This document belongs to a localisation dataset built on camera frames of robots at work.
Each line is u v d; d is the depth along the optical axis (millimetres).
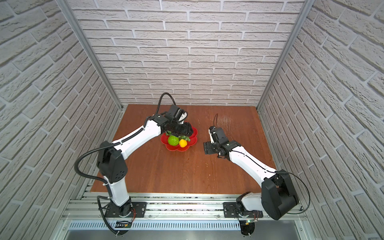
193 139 966
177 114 673
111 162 465
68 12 712
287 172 432
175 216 728
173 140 926
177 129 714
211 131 776
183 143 947
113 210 690
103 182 518
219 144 643
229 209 739
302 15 721
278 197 420
